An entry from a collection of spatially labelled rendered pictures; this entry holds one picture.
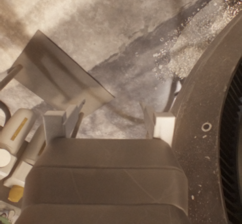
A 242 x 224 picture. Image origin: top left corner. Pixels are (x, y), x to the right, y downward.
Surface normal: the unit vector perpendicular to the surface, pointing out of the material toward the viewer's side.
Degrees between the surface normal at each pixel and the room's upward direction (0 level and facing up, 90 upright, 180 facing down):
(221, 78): 90
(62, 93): 0
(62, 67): 0
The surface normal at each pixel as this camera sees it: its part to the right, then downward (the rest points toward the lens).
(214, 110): -0.67, -0.60
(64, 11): -0.11, 0.65
